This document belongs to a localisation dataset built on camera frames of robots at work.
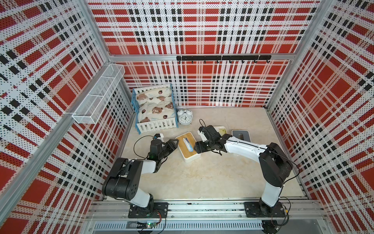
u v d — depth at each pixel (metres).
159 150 0.75
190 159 0.88
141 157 0.68
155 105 1.11
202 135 0.74
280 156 0.47
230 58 0.89
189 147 0.91
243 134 0.99
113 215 0.73
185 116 1.04
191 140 0.94
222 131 1.00
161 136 0.86
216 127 1.01
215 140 0.69
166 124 1.04
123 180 0.46
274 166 0.47
